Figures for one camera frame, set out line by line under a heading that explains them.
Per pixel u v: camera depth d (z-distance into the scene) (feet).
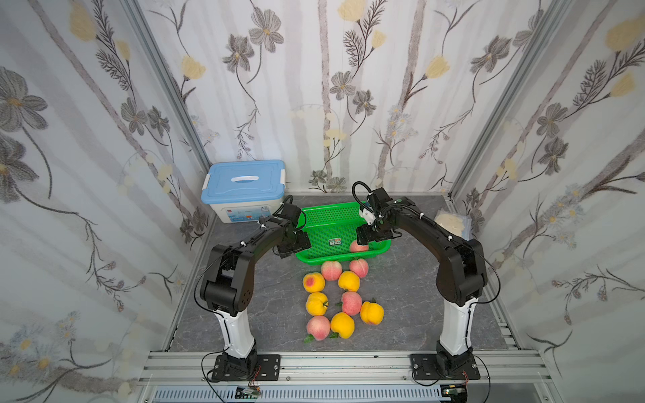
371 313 2.61
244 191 3.24
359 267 2.96
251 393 2.30
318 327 2.51
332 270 2.90
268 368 2.42
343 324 2.57
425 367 2.41
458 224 3.49
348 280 2.88
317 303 2.64
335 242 3.38
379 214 2.26
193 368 2.46
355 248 3.10
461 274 1.68
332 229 3.53
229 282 1.63
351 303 2.68
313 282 2.81
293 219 2.58
